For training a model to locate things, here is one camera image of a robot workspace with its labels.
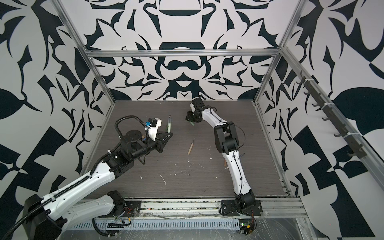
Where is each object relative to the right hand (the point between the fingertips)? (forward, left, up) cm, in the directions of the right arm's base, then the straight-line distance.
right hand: (187, 117), depth 108 cm
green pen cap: (-7, -6, +4) cm, 10 cm away
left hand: (-29, +6, +26) cm, 39 cm away
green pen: (-28, +6, +29) cm, 41 cm away
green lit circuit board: (-63, -28, -4) cm, 69 cm away
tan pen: (-23, -2, -2) cm, 23 cm away
